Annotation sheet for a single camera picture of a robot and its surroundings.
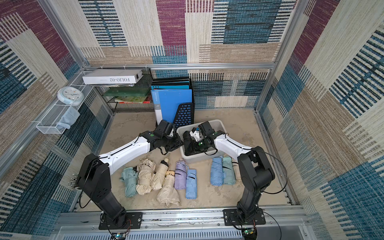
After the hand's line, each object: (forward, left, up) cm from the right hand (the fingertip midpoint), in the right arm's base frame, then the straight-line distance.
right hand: (187, 150), depth 88 cm
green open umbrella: (-21, +51, +9) cm, 56 cm away
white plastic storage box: (+15, -19, +4) cm, 24 cm away
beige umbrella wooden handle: (-24, +9, -4) cm, 26 cm away
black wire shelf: (+44, +49, -4) cm, 65 cm away
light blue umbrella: (-17, -2, -6) cm, 18 cm away
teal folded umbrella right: (-13, -23, -7) cm, 27 cm away
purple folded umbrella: (-15, +4, -6) cm, 17 cm away
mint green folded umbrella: (-14, +31, -4) cm, 34 cm away
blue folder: (+24, +12, +16) cm, 32 cm away
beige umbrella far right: (-9, -28, -6) cm, 30 cm away
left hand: (+2, +2, +4) cm, 5 cm away
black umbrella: (-1, -1, +3) cm, 4 cm away
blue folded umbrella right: (-14, -16, -6) cm, 22 cm away
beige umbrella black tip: (-13, +15, -4) cm, 20 cm away
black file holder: (+20, +2, +8) cm, 22 cm away
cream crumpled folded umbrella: (-10, +24, -4) cm, 26 cm away
